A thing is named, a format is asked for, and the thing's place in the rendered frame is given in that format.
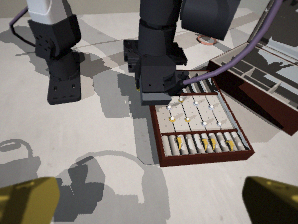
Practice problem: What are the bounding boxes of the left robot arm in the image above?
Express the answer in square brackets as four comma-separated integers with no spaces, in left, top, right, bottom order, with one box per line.
[27,0,241,106]

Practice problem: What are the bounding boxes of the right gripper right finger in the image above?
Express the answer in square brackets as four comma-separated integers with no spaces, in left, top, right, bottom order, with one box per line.
[242,176,298,224]

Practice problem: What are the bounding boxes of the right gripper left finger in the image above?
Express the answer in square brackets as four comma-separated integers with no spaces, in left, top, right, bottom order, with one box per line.
[0,177,60,224]

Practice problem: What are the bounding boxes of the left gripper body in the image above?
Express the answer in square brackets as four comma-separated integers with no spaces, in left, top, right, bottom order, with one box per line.
[123,18,188,89]

